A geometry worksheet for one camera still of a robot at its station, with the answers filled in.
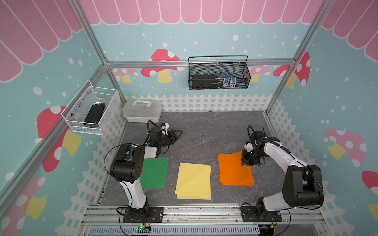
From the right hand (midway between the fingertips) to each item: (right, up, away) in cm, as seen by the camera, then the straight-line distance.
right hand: (241, 162), depth 87 cm
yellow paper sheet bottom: (-28, -11, -1) cm, 31 cm away
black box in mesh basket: (-22, +49, +3) cm, 53 cm away
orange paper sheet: (-3, 0, +10) cm, 10 cm away
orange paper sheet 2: (-3, -9, +2) cm, 9 cm away
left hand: (-36, +15, +8) cm, 40 cm away
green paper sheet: (-53, -7, +4) cm, 54 cm away
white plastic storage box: (-66, +33, +21) cm, 77 cm away
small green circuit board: (-54, -30, -14) cm, 63 cm away
